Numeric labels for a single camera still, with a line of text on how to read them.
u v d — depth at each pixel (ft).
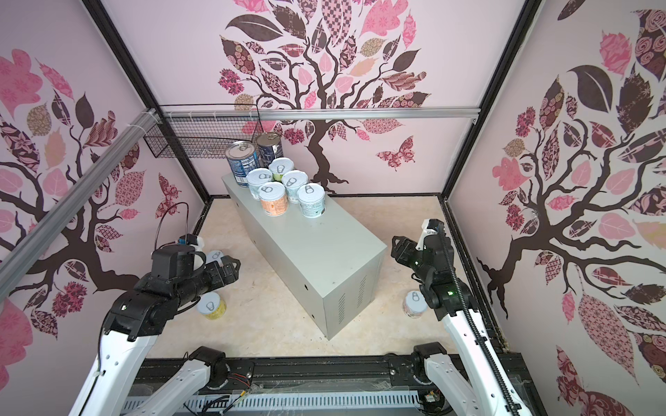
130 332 1.32
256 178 2.32
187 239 1.87
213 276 1.92
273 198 2.15
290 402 2.29
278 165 2.39
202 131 3.11
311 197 2.15
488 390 1.31
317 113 3.06
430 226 2.11
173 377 1.87
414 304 2.69
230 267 1.98
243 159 2.25
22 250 1.68
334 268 1.93
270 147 2.38
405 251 2.10
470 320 1.49
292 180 2.28
